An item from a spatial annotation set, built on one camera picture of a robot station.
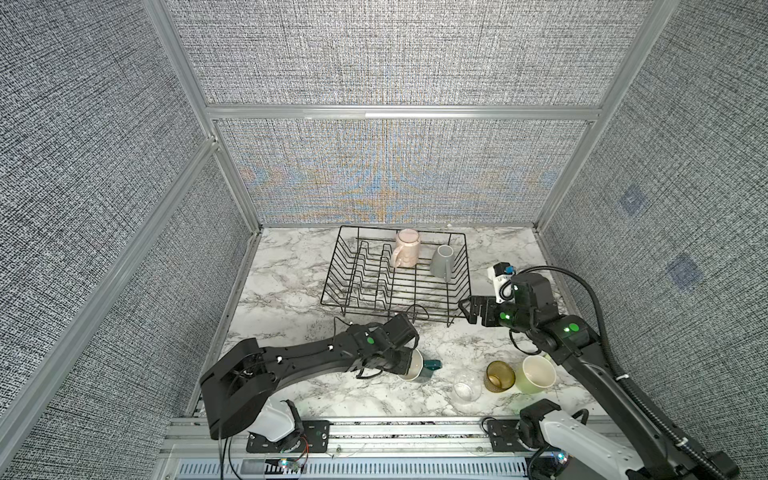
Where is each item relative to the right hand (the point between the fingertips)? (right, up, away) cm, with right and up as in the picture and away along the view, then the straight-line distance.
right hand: (474, 300), depth 76 cm
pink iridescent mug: (-15, +14, +22) cm, 30 cm away
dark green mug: (-14, -16, -5) cm, 22 cm away
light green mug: (+18, -20, +4) cm, 27 cm away
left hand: (-16, -18, +4) cm, 25 cm away
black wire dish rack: (-10, +5, +27) cm, 29 cm away
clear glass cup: (-1, -24, +5) cm, 25 cm away
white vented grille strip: (-29, -39, -6) cm, 49 cm away
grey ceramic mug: (-4, +9, +19) cm, 21 cm away
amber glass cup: (+9, -22, +6) cm, 24 cm away
